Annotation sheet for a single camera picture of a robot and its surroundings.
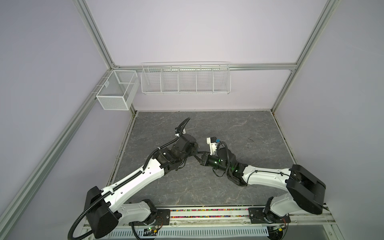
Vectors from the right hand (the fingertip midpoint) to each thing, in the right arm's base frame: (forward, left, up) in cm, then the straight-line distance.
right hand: (192, 155), depth 75 cm
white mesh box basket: (+43, +50, +7) cm, 67 cm away
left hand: (+4, -1, +2) cm, 4 cm away
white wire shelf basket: (+52, +6, +12) cm, 53 cm away
